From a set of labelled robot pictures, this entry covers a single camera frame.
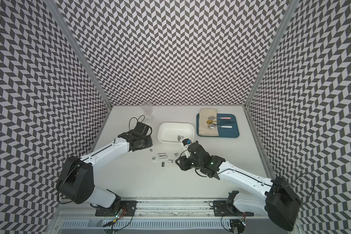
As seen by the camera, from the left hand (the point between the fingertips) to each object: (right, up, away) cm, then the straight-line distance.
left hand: (149, 144), depth 89 cm
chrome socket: (+1, -5, +4) cm, 7 cm away
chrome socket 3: (+9, -8, 0) cm, 12 cm away
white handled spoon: (+43, +10, +17) cm, 47 cm away
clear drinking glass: (-7, +23, +25) cm, 35 cm away
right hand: (+19, -9, -11) cm, 24 cm away
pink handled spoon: (+43, +16, +21) cm, 51 cm away
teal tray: (+50, +6, +13) cm, 52 cm away
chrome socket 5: (+13, -11, 0) cm, 17 cm away
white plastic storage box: (+16, +6, +12) cm, 21 cm away
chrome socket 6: (+9, -12, -2) cm, 15 cm away
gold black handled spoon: (+42, +13, +19) cm, 48 cm away
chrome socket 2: (+7, -7, +2) cm, 10 cm away
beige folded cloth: (+37, +19, +22) cm, 47 cm away
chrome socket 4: (+3, -9, 0) cm, 10 cm away
